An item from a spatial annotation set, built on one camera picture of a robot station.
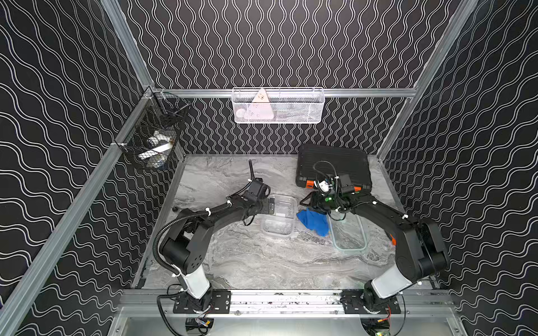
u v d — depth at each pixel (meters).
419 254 0.45
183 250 0.47
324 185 0.84
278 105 1.28
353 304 0.73
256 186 0.74
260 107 0.92
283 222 0.95
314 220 0.86
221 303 0.75
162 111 1.00
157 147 0.76
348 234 0.92
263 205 0.86
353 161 1.10
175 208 0.98
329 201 0.78
